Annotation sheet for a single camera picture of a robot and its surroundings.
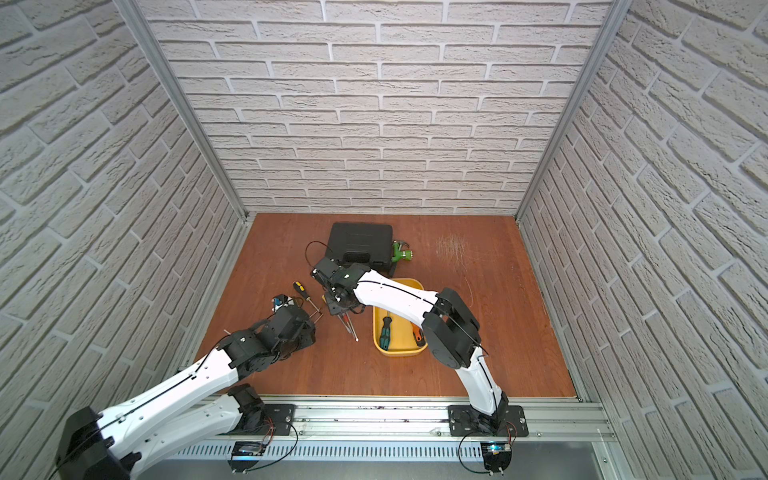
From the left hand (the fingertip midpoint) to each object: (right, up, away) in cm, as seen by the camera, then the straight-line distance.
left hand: (316, 325), depth 81 cm
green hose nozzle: (+24, +20, +26) cm, 41 cm away
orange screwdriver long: (+29, -3, +5) cm, 29 cm away
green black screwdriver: (+19, -4, +5) cm, 20 cm away
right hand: (+7, +6, +6) cm, 11 cm away
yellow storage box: (+25, -6, +7) cm, 26 cm away
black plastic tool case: (+14, +22, +23) cm, 34 cm away
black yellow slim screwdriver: (-10, +9, +16) cm, 21 cm away
